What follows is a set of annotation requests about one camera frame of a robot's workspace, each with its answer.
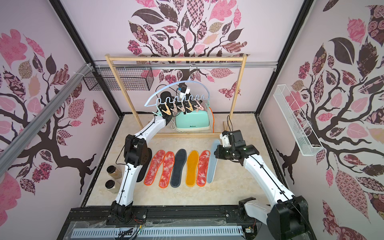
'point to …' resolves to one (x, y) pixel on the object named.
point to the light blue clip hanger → (195, 101)
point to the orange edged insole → (213, 119)
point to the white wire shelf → (306, 139)
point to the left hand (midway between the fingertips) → (198, 104)
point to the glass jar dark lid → (114, 172)
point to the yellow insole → (192, 163)
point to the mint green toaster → (195, 121)
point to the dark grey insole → (179, 162)
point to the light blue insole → (212, 161)
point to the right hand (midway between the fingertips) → (215, 155)
